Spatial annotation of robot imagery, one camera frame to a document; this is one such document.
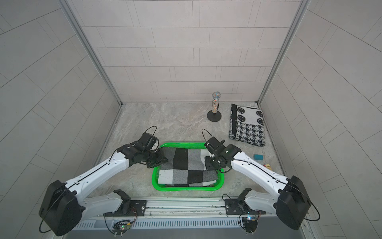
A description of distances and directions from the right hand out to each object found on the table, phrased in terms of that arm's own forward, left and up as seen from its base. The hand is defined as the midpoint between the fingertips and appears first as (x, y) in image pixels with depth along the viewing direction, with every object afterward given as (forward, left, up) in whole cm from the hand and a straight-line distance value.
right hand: (207, 166), depth 78 cm
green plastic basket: (-10, -3, -2) cm, 10 cm away
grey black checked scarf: (-1, +11, +2) cm, 12 cm away
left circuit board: (-23, +41, -4) cm, 47 cm away
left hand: (+5, +20, +2) cm, 20 cm away
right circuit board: (-25, -18, -9) cm, 32 cm away
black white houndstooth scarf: (+28, -29, -3) cm, 40 cm away
